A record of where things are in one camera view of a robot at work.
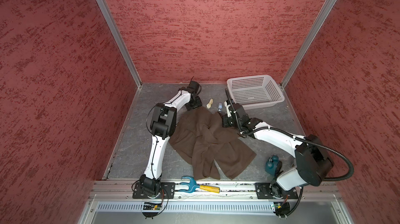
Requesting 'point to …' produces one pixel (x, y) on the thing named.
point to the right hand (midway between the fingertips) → (221, 120)
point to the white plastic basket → (255, 91)
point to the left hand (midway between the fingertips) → (197, 107)
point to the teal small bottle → (271, 164)
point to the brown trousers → (201, 138)
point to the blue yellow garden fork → (194, 187)
